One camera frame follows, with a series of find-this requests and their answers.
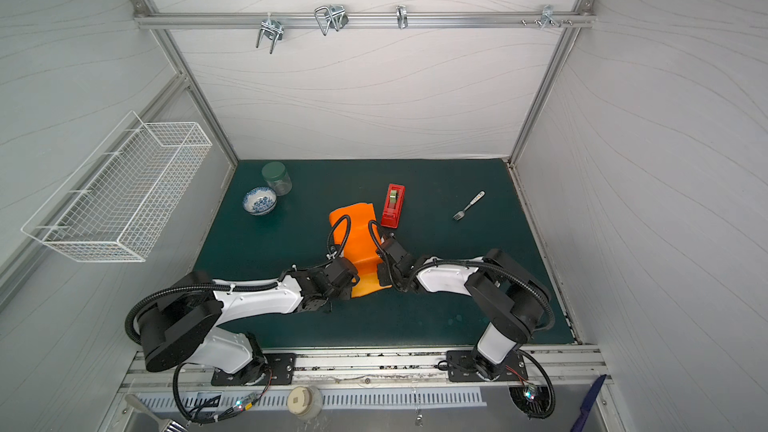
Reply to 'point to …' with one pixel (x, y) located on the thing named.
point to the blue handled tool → (588, 401)
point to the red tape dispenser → (393, 206)
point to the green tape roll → (393, 196)
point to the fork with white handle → (461, 214)
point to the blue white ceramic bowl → (260, 201)
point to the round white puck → (305, 402)
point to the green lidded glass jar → (276, 175)
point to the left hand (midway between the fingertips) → (351, 278)
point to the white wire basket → (118, 201)
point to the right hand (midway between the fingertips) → (388, 261)
